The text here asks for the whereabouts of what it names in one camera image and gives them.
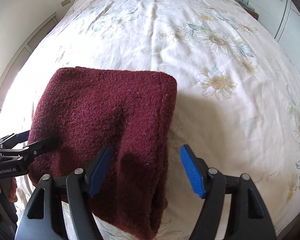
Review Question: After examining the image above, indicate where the dark red knitted sweater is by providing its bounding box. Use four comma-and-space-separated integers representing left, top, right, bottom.
29, 67, 177, 239

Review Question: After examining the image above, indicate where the person's left hand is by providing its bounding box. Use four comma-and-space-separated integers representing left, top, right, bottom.
0, 177, 18, 212

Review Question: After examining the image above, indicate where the white floral bed duvet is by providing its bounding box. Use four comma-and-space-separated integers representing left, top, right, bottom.
0, 0, 300, 239

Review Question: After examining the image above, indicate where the right wooden bedside table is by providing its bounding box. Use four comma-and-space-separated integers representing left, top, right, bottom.
237, 0, 259, 21

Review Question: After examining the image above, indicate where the white sliding wardrobe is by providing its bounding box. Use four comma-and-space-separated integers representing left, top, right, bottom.
248, 0, 300, 74

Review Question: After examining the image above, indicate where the left wall socket plate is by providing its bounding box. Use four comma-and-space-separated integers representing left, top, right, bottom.
61, 0, 71, 7

